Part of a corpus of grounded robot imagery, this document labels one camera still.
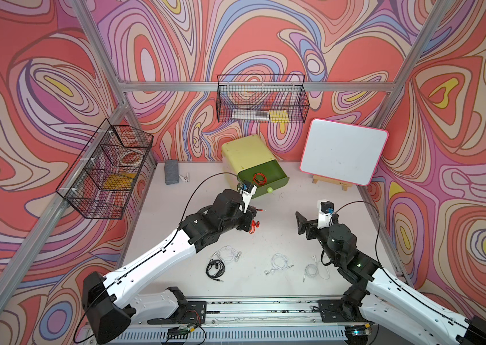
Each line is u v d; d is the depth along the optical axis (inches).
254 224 29.5
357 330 28.2
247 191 23.9
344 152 39.7
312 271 32.5
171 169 45.2
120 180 28.1
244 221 24.8
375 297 23.0
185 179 43.4
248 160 36.9
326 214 25.0
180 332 27.7
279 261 33.7
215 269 32.7
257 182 36.2
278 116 35.8
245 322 28.9
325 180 42.5
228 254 34.3
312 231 26.1
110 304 14.9
